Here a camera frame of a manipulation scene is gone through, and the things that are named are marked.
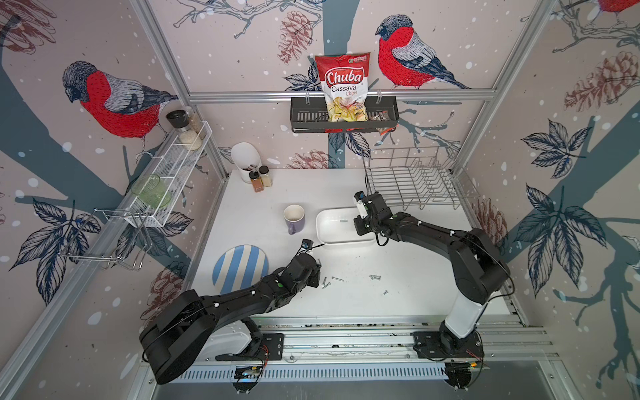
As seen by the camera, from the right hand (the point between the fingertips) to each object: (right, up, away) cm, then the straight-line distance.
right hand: (356, 218), depth 95 cm
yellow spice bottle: (-39, +17, +16) cm, 46 cm away
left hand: (-14, -14, -9) cm, 22 cm away
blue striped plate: (-45, -17, -5) cm, 48 cm away
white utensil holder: (-49, +26, +19) cm, 59 cm away
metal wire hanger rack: (-63, 0, -37) cm, 73 cm away
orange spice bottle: (-44, +15, +16) cm, 49 cm away
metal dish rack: (+30, +18, +20) cm, 41 cm away
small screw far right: (+8, -24, -11) cm, 28 cm away
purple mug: (-25, +1, +4) cm, 25 cm away
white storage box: (-8, -3, +6) cm, 11 cm away
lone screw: (-4, -2, +7) cm, 8 cm away
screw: (-12, -23, -9) cm, 27 cm away
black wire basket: (-19, +40, 0) cm, 45 cm away
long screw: (-8, -21, -7) cm, 23 cm away
